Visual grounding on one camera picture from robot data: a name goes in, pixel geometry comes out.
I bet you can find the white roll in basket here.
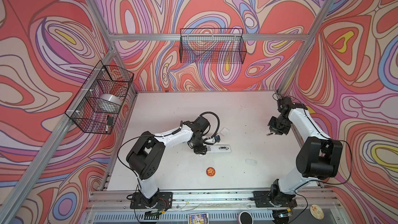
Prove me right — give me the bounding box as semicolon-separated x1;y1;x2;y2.
97;93;122;113

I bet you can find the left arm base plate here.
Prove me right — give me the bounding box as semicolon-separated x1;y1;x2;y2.
127;191;173;209

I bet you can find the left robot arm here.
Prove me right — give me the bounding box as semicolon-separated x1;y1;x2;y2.
124;111;220;209

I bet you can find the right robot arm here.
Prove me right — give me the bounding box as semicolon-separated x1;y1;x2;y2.
267;92;353;207

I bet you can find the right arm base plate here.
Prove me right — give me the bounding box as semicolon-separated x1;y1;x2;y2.
249;191;297;208

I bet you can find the colourful printed card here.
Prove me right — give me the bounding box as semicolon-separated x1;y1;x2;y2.
188;213;209;224

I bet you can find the black wire basket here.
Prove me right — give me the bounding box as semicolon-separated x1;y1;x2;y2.
179;27;247;64
65;61;134;134

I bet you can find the beige round disc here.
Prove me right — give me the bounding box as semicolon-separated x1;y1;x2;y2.
310;204;324;220

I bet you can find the red round badge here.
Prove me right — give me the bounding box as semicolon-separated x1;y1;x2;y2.
206;167;216;177

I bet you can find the back black wire basket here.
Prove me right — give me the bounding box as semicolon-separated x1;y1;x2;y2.
179;27;247;64

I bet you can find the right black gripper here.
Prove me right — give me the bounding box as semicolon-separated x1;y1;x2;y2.
267;114;291;135

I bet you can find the left black wire basket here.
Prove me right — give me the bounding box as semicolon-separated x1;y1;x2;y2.
65;61;134;134

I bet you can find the small black item in basket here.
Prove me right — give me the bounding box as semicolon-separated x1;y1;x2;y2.
106;115;115;128

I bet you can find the long white remote control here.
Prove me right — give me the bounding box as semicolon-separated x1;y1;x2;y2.
206;145;231;153

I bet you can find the long remote battery cover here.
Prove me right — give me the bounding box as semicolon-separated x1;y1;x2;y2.
245;159;257;166

